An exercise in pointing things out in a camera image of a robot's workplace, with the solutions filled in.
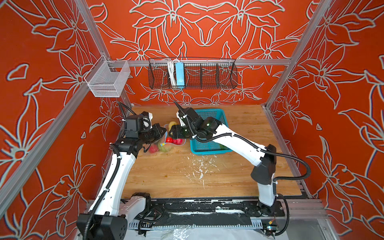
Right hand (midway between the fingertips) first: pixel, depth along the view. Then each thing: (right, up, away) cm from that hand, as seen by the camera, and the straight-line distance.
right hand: (169, 133), depth 73 cm
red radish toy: (-12, -11, +16) cm, 23 cm away
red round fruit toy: (+4, -6, +10) cm, 12 cm away
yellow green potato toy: (+1, +5, 0) cm, 5 cm away
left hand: (-2, +3, -1) cm, 3 cm away
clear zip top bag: (-3, -6, +6) cm, 9 cm away
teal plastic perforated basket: (+15, -11, +22) cm, 29 cm away
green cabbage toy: (-6, -10, +15) cm, 19 cm away
